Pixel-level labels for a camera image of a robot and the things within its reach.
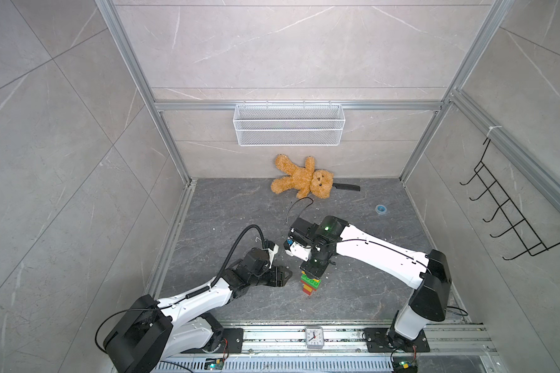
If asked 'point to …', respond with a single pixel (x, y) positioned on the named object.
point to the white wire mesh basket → (285, 125)
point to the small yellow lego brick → (309, 289)
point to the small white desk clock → (314, 336)
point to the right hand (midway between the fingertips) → (314, 271)
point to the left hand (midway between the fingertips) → (289, 270)
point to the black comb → (347, 186)
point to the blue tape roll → (380, 209)
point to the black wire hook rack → (533, 244)
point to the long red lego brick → (313, 289)
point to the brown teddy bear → (306, 180)
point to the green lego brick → (315, 283)
